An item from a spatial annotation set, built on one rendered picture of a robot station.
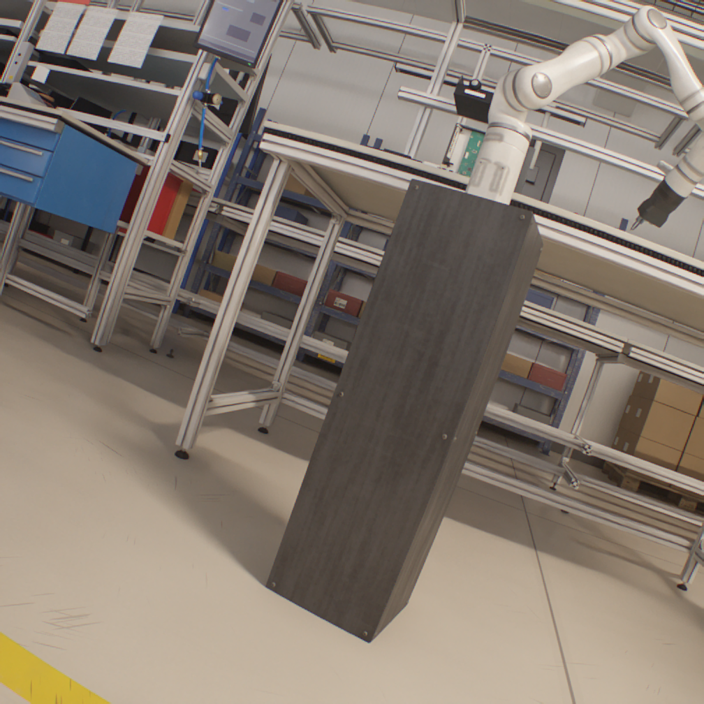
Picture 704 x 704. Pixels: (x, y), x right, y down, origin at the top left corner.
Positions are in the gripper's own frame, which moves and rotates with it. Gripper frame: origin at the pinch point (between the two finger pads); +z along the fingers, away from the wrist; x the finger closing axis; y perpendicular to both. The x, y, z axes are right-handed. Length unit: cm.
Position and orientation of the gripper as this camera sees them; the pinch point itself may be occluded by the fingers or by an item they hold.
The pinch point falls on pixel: (631, 229)
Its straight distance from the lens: 172.5
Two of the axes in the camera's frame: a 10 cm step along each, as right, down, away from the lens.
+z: -3.8, 5.9, 7.1
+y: -1.0, 7.4, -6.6
